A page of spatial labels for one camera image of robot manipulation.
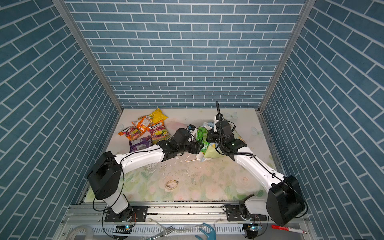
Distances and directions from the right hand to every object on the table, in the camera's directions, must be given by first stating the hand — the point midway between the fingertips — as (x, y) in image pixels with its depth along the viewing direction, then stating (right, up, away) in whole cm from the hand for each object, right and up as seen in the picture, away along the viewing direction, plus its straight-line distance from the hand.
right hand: (208, 128), depth 83 cm
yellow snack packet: (-36, +9, +29) cm, 47 cm away
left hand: (-4, -9, +1) cm, 10 cm away
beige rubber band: (-20, -32, 0) cm, 38 cm away
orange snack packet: (-45, +3, +22) cm, 50 cm away
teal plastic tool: (+1, -48, -16) cm, 51 cm away
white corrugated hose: (-54, -46, -17) cm, 73 cm away
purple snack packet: (-43, -11, +13) cm, 46 cm away
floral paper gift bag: (+1, -13, 0) cm, 13 cm away
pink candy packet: (-50, -3, +16) cm, 53 cm away
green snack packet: (-4, -3, +2) cm, 5 cm away
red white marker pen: (+37, -47, -14) cm, 61 cm away
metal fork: (-19, -47, -14) cm, 53 cm away
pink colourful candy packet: (-33, -3, +19) cm, 38 cm away
